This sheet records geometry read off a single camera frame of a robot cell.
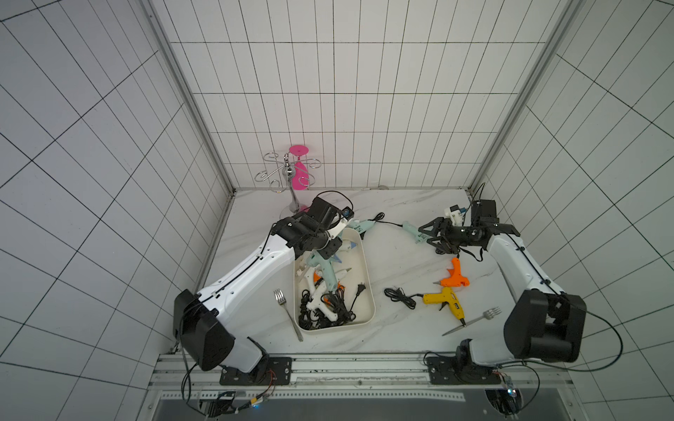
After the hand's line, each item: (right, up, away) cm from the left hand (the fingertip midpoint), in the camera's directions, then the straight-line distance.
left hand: (325, 243), depth 79 cm
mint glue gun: (+36, 0, +22) cm, 42 cm away
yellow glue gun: (+41, -19, +7) cm, 45 cm away
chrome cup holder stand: (-13, +26, +8) cm, 30 cm away
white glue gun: (-6, -9, +3) cm, 11 cm away
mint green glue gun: (-2, -5, -1) cm, 6 cm away
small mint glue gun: (+13, +4, +25) cm, 29 cm away
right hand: (+29, +3, +5) cm, 30 cm away
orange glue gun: (+45, -14, +11) cm, 49 cm away
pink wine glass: (-8, +21, +5) cm, 24 cm away
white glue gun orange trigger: (-3, -19, +2) cm, 20 cm away
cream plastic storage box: (+4, -17, +4) cm, 18 cm away
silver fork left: (-15, -21, +8) cm, 27 cm away
